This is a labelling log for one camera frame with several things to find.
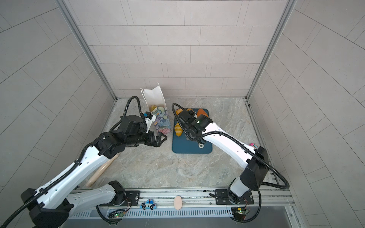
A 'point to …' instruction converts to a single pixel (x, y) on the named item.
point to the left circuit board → (118, 214)
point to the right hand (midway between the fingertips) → (192, 134)
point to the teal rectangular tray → (182, 144)
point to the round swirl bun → (178, 111)
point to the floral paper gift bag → (153, 96)
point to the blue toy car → (148, 204)
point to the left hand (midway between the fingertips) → (164, 135)
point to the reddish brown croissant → (200, 111)
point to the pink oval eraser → (177, 203)
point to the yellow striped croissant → (178, 129)
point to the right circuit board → (239, 213)
